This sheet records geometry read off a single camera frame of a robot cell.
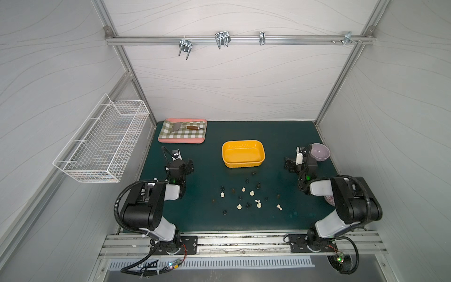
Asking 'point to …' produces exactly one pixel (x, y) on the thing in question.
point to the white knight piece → (257, 201)
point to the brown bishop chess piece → (233, 191)
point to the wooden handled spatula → (177, 126)
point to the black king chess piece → (258, 186)
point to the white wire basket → (100, 147)
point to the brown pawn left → (213, 201)
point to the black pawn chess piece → (222, 188)
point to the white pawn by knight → (259, 205)
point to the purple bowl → (319, 152)
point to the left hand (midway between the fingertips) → (180, 160)
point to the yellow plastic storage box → (243, 153)
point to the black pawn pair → (248, 204)
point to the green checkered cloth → (165, 131)
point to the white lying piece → (278, 205)
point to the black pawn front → (224, 212)
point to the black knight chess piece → (253, 173)
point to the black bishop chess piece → (247, 181)
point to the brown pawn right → (278, 197)
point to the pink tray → (197, 140)
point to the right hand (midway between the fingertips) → (296, 156)
